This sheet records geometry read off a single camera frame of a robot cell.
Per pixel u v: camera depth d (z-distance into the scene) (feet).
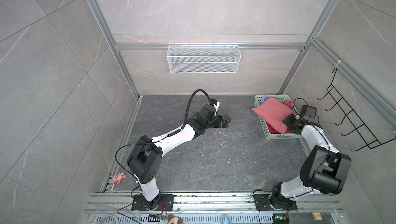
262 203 2.39
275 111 3.15
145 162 1.50
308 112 2.25
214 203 2.45
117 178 2.56
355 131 2.12
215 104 2.51
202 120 2.16
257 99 3.62
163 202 2.40
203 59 3.32
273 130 3.05
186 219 2.29
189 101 2.12
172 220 2.20
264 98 3.58
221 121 2.41
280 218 2.30
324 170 1.54
